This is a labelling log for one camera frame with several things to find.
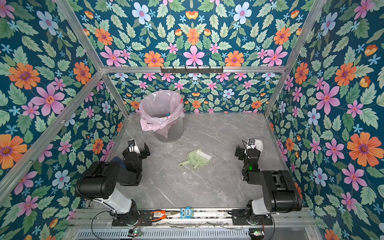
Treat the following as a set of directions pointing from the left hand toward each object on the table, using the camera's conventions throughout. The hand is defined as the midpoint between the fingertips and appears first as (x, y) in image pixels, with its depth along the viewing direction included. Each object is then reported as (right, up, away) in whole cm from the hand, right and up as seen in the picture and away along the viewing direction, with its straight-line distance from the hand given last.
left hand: (137, 141), depth 89 cm
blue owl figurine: (+32, -35, -16) cm, 50 cm away
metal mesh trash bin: (+19, +4, +17) cm, 26 cm away
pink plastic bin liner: (+10, +21, +11) cm, 26 cm away
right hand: (+68, -3, +3) cm, 68 cm away
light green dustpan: (+32, -12, +4) cm, 34 cm away
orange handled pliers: (+21, -36, -15) cm, 44 cm away
